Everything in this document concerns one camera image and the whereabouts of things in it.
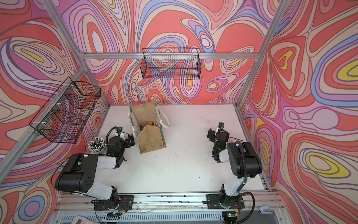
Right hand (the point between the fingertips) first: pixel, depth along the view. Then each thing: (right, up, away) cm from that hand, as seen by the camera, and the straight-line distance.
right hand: (218, 132), depth 96 cm
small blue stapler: (+17, -37, -26) cm, 49 cm away
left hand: (-63, -2, -3) cm, 63 cm away
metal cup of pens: (-73, -6, -18) cm, 76 cm away
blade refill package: (+11, -6, 0) cm, 12 cm away
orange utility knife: (-49, +6, +8) cm, 50 cm away
